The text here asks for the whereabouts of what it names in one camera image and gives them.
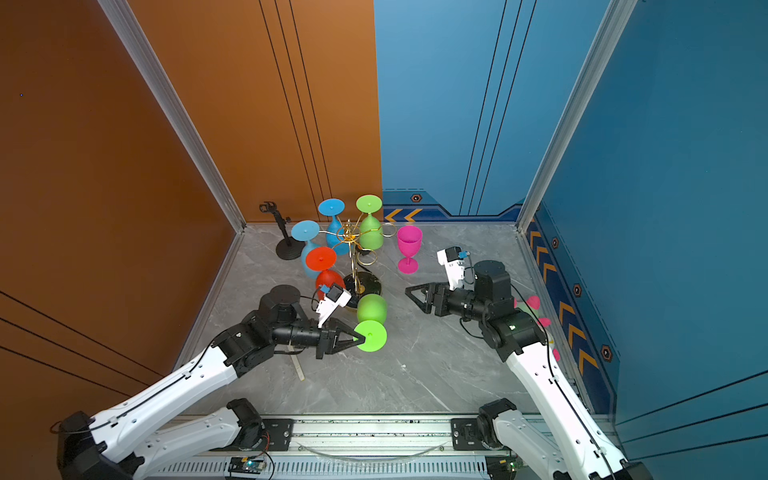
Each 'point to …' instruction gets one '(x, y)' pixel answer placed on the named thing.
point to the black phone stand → (291, 247)
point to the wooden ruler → (298, 367)
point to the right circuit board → (503, 467)
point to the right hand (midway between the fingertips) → (416, 291)
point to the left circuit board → (246, 464)
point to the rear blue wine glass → (334, 232)
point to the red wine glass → (322, 260)
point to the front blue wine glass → (307, 231)
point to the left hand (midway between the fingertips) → (363, 338)
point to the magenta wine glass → (409, 240)
